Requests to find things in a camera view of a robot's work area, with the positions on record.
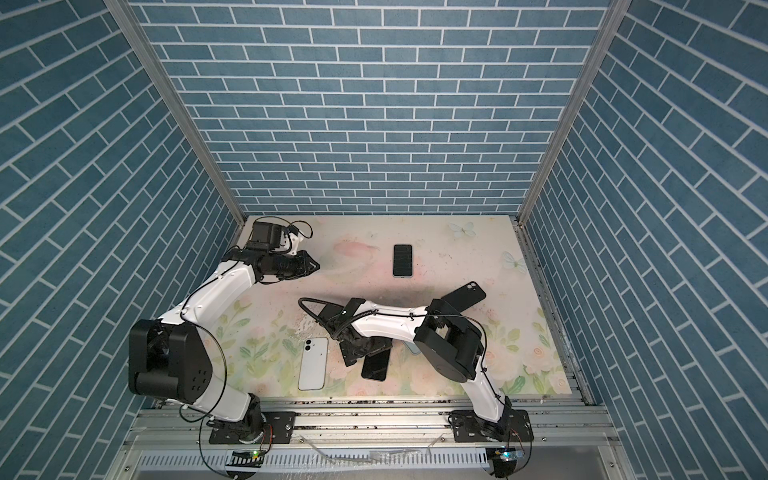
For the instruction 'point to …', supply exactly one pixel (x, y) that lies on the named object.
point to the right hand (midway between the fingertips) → (363, 352)
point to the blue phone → (402, 260)
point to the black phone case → (465, 296)
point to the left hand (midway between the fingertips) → (318, 265)
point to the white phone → (313, 364)
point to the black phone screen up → (375, 366)
